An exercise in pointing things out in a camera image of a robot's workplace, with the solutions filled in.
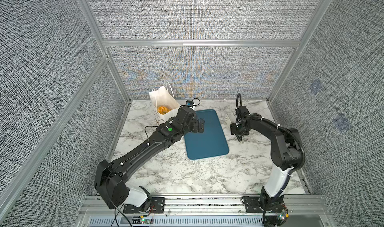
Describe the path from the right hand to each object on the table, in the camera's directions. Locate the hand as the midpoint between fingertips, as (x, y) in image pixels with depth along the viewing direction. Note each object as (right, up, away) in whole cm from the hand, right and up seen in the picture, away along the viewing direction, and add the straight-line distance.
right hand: (236, 131), depth 98 cm
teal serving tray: (-17, -7, -4) cm, 19 cm away
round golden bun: (-46, +14, -8) cm, 49 cm away
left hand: (-26, +8, -20) cm, 34 cm away
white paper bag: (-45, +16, -6) cm, 48 cm away
